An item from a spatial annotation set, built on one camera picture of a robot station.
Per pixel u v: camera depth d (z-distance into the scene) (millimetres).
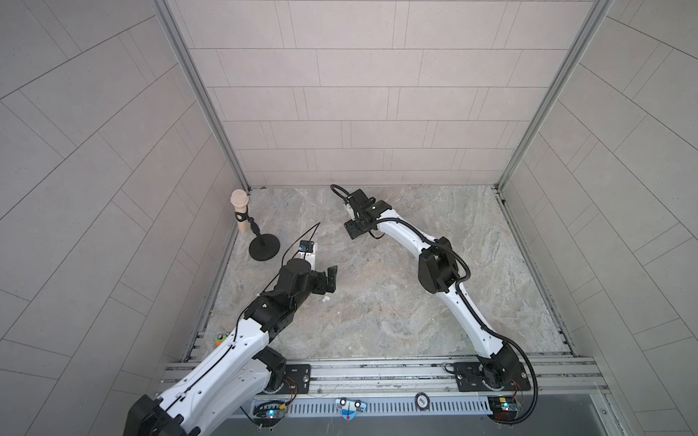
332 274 695
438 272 642
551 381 721
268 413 653
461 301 644
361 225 786
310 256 676
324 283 682
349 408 657
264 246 967
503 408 678
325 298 846
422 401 680
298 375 713
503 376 621
